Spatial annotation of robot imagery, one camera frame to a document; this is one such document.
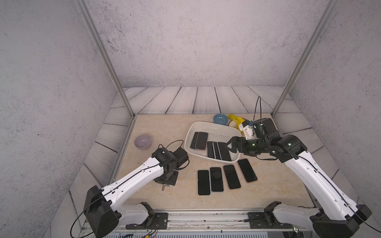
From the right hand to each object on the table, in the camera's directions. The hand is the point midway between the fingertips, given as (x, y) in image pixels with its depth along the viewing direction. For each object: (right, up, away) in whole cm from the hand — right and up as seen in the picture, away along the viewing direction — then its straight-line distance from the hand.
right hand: (231, 147), depth 67 cm
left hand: (-29, -19, +6) cm, 35 cm away
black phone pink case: (+5, -20, +20) cm, 28 cm away
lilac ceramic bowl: (-52, -1, +34) cm, 62 cm away
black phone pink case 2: (+15, -18, +24) cm, 34 cm away
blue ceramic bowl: (+3, +15, +47) cm, 50 cm away
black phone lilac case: (-17, -3, +34) cm, 39 cm away
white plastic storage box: (-18, +9, +37) cm, 42 cm away
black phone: (-12, -1, +35) cm, 37 cm away
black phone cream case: (-12, -22, +17) cm, 31 cm away
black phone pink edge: (-7, -6, +31) cm, 32 cm away
